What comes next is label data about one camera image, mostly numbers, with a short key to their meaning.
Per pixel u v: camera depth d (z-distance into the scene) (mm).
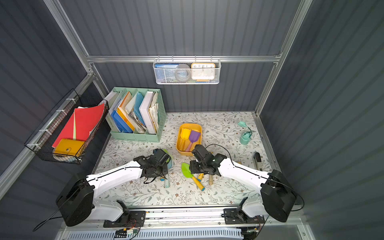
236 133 1081
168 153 700
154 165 636
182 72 905
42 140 616
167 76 879
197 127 1081
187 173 893
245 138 966
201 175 864
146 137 991
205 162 625
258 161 905
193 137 1049
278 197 431
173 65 867
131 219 725
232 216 738
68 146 646
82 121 763
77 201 410
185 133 1057
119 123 939
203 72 874
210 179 846
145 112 889
